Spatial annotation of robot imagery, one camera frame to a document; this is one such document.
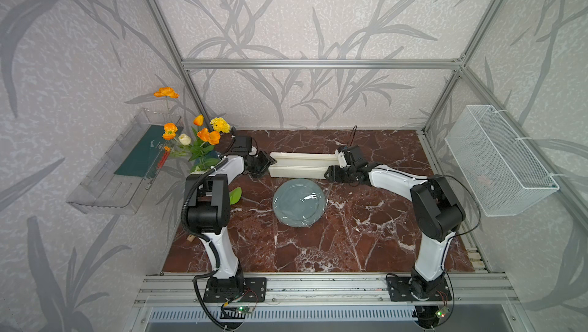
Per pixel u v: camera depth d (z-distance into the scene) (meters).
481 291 0.75
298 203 0.90
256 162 0.86
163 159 0.69
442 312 0.68
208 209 0.51
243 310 0.70
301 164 0.95
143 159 0.67
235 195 0.95
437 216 0.50
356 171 0.74
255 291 0.73
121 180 0.66
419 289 0.64
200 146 0.77
